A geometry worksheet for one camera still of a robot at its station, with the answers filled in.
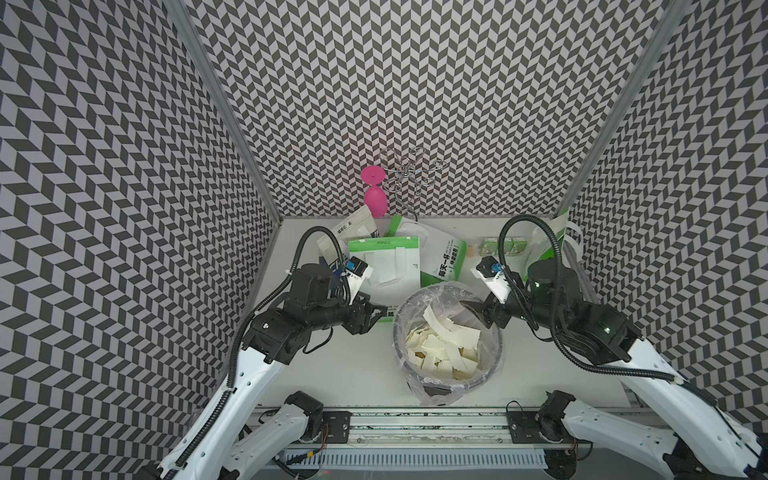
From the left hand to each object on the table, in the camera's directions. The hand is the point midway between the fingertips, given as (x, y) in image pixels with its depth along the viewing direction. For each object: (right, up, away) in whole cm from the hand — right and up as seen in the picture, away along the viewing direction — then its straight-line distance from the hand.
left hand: (374, 307), depth 67 cm
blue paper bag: (-6, +20, +17) cm, 27 cm away
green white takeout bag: (+5, +8, +14) cm, 16 cm away
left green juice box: (+37, +14, +36) cm, 53 cm away
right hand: (+23, +4, -1) cm, 23 cm away
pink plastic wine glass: (-2, +29, +25) cm, 39 cm away
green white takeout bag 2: (+19, +11, +25) cm, 33 cm away
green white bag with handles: (+49, +15, +23) cm, 56 cm away
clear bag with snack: (+32, +12, +43) cm, 55 cm away
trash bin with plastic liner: (+16, +2, +2) cm, 17 cm away
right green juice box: (+45, +14, +35) cm, 59 cm away
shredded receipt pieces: (+15, -11, +4) cm, 19 cm away
